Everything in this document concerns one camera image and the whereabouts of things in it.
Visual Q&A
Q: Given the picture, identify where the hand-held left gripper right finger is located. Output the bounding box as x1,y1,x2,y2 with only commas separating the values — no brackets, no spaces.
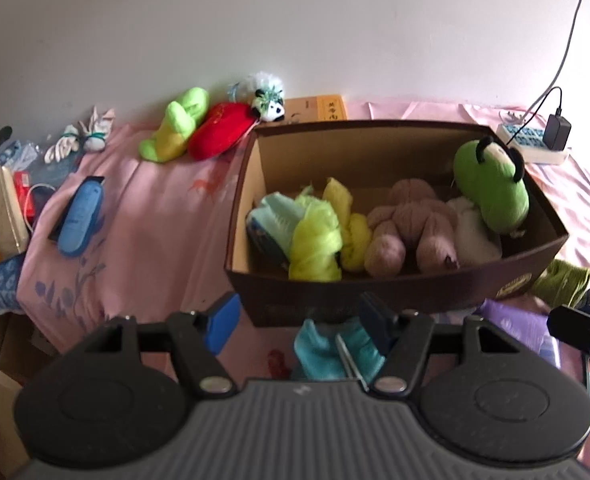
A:
357,291,520,395

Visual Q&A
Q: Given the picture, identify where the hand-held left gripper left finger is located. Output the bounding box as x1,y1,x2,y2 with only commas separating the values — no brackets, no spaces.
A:
92,291,242,395

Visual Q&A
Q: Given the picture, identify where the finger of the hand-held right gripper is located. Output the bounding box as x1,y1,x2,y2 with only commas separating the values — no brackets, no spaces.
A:
547,305,590,373

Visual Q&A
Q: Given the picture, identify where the brown cardboard box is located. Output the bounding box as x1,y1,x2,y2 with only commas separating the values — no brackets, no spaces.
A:
224,119,570,328

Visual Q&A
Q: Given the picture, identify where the olive green knitted sock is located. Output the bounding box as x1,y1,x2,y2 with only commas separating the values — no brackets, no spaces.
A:
529,259,590,307

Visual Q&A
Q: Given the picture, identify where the teal cloth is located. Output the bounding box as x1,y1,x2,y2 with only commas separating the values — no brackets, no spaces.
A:
294,319,387,382

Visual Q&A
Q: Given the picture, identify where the lime green mesh puff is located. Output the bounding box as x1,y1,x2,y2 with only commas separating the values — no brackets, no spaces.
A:
289,187,344,282

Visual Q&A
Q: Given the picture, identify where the pink fuzzy soft toy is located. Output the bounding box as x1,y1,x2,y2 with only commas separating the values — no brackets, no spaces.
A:
364,179,460,277

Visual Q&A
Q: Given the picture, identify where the light blue cloth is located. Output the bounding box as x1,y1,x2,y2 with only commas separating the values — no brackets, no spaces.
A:
246,192,303,266

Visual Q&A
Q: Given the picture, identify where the yellow cloth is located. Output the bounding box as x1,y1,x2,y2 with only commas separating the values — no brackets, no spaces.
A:
322,177,373,273

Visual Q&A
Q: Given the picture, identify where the green frog plush toy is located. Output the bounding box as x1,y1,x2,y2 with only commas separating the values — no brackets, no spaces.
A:
453,135,530,235

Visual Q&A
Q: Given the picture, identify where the purple packet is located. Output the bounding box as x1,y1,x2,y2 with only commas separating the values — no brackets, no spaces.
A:
475,299,563,368

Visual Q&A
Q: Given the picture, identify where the red knitted item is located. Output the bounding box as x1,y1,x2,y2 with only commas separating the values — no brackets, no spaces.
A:
267,350,293,378

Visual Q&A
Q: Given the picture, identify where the pink printed bed sheet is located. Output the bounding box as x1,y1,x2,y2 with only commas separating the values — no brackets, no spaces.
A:
15,100,590,476

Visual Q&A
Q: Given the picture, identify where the blue handheld device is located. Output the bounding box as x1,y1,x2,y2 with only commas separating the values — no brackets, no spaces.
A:
49,176,107,258

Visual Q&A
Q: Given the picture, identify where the red plush toy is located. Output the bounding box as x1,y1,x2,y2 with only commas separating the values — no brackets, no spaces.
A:
187,101,258,162

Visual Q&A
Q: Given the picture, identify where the white power strip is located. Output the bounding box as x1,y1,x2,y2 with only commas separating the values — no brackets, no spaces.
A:
496,122,570,165

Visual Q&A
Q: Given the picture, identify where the neon green plush toy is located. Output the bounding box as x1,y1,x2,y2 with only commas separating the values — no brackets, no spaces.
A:
138,86,211,163

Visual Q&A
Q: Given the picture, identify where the blue white patterned packet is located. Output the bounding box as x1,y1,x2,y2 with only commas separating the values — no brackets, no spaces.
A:
0,255,26,317

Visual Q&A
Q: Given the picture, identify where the orange flat box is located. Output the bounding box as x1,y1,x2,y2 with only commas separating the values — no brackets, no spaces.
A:
282,94,348,123

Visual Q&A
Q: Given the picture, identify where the cardboard carton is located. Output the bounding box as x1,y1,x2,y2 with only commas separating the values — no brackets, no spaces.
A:
0,295,56,480

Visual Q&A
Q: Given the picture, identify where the white panda plush toy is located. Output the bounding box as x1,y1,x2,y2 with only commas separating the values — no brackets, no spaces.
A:
229,71,286,123

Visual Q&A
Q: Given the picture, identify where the white knotted glove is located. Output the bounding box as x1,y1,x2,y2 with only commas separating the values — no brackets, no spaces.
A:
45,125,81,163
78,106,116,153

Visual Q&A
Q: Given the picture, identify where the red packet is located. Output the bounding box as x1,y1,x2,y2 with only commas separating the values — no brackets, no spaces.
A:
14,171,38,221

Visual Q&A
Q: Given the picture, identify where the clear plastic bag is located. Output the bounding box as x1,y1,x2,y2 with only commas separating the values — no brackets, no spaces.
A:
0,140,41,168

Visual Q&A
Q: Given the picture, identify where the white cord loop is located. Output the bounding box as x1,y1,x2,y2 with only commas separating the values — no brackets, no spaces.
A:
24,183,56,231

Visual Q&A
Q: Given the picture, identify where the black charger with cable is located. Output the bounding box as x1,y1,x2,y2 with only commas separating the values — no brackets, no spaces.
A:
505,86,563,148

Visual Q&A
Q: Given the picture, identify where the grey cable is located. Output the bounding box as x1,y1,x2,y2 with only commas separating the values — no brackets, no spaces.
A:
525,0,590,111

